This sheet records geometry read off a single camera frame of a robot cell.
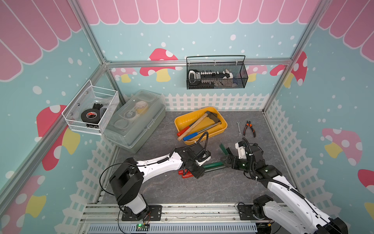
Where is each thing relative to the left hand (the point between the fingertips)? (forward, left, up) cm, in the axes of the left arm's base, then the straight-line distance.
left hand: (198, 173), depth 82 cm
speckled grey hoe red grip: (+28, +9, +3) cm, 30 cm away
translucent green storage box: (+33, +37, +13) cm, 51 cm away
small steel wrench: (+32, -31, -5) cm, 45 cm away
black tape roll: (+17, +54, +28) cm, 63 cm away
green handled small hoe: (+6, -11, -3) cm, 13 cm away
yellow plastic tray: (+42, +10, -5) cm, 44 cm away
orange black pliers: (+42, -40, -6) cm, 58 cm away
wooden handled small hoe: (+46, -11, -1) cm, 47 cm away
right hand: (+6, -15, +6) cm, 17 cm away
